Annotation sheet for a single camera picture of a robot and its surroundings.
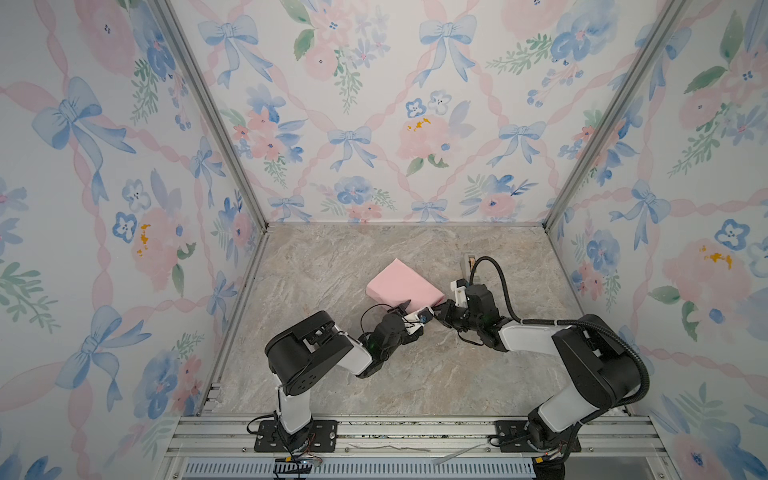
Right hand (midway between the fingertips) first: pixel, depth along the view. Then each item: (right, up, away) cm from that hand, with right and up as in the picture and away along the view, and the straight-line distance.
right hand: (426, 309), depth 91 cm
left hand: (-3, +1, -1) cm, 3 cm away
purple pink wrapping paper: (-8, +7, +4) cm, 12 cm away
